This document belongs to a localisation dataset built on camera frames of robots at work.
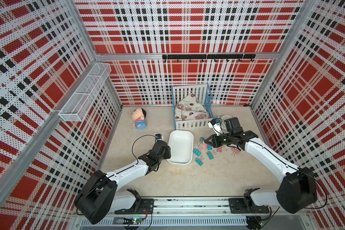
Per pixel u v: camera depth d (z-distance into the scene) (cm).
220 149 93
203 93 114
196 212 73
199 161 89
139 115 104
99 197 41
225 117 111
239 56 89
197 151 93
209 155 92
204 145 80
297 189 40
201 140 98
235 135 63
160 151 67
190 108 116
